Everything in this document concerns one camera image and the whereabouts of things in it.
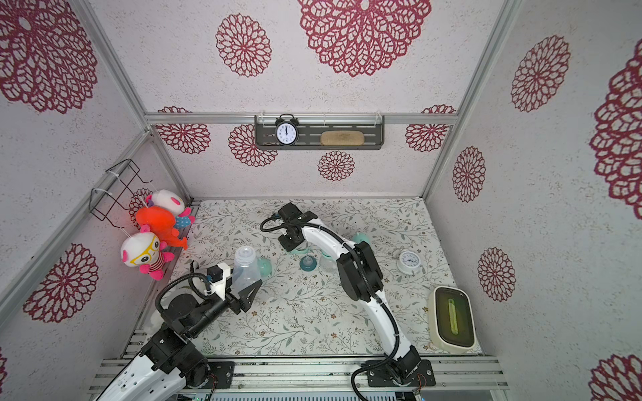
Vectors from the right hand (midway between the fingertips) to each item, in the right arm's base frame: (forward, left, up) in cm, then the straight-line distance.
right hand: (287, 238), depth 98 cm
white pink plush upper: (+7, +43, +14) cm, 46 cm away
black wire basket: (-9, +50, +29) cm, 58 cm away
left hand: (-24, +5, +14) cm, 28 cm away
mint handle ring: (-5, -5, -2) cm, 8 cm away
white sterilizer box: (-30, -55, -2) cm, 63 cm away
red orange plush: (-2, +44, +12) cm, 45 cm away
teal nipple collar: (-8, -8, -6) cm, 13 cm away
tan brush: (+24, -21, +29) cm, 43 cm away
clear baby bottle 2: (-9, -16, -5) cm, 19 cm away
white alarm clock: (-7, -47, -4) cm, 48 cm away
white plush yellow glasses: (-15, +43, +14) cm, 47 cm away
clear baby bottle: (-22, +8, +14) cm, 27 cm away
